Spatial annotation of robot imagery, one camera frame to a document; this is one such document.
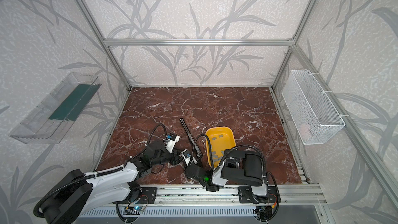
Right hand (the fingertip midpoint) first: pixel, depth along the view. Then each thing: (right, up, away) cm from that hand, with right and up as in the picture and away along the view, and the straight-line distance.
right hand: (185, 155), depth 86 cm
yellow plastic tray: (+21, +7, +7) cm, 23 cm away
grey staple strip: (+21, +9, +8) cm, 24 cm away
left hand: (+2, +5, -4) cm, 7 cm away
